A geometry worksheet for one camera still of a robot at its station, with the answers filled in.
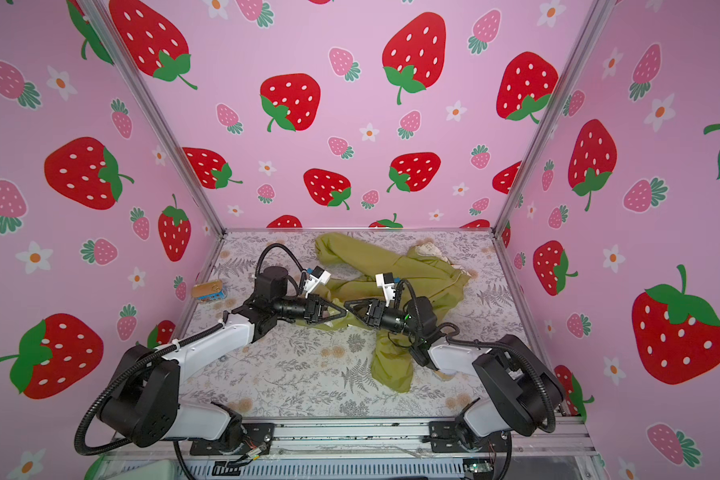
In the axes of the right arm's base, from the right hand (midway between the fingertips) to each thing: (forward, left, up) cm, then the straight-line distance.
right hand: (345, 310), depth 73 cm
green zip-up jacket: (+6, -12, +1) cm, 14 cm away
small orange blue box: (+13, +53, -19) cm, 58 cm away
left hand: (-1, +1, -2) cm, 2 cm away
